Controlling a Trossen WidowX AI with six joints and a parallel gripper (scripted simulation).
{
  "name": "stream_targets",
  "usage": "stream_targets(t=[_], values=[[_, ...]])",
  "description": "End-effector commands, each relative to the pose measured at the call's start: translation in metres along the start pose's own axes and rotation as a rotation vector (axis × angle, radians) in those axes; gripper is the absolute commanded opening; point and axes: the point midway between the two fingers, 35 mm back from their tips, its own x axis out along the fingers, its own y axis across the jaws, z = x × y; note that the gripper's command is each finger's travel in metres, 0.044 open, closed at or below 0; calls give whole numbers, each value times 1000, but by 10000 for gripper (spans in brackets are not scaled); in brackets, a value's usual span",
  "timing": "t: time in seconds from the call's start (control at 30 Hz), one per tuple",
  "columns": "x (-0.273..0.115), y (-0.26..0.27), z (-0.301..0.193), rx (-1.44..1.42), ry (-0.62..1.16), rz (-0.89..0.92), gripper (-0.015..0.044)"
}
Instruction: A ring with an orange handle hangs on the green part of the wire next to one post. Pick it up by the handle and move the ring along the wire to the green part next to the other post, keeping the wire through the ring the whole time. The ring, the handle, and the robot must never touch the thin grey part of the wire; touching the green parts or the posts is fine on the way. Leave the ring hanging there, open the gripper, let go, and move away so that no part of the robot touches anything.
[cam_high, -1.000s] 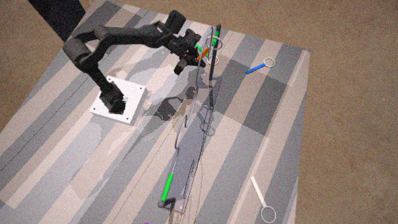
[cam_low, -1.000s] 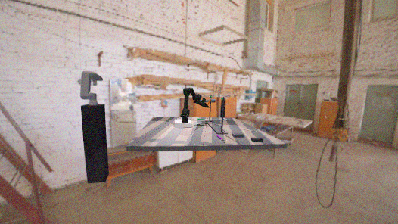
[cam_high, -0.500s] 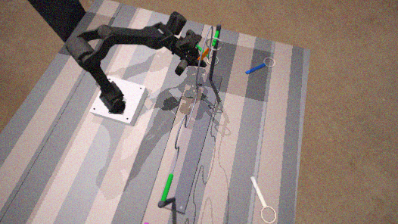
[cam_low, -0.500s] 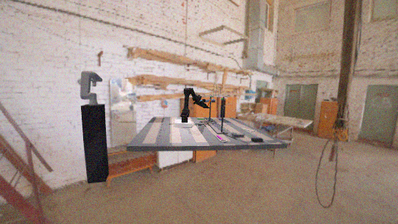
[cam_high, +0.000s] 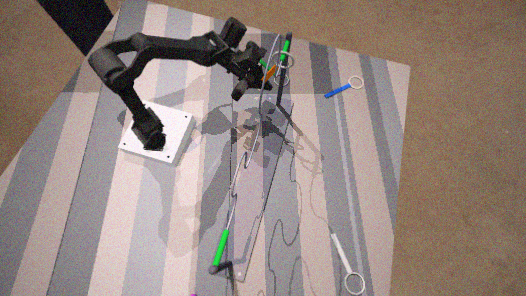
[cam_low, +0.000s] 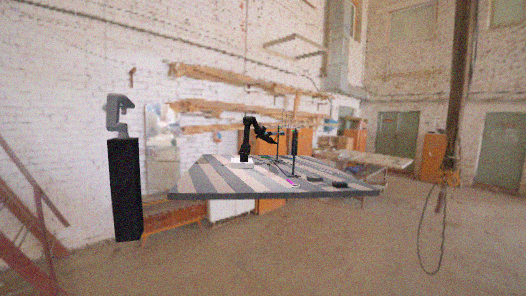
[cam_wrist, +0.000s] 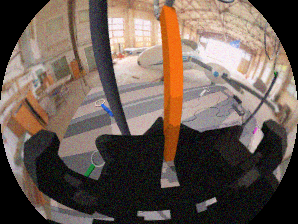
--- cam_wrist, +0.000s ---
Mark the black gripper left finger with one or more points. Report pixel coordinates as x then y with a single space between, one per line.
145 148

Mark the orange handle with grey loop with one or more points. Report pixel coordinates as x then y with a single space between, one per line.
173 79

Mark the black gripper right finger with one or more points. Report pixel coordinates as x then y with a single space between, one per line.
193 145

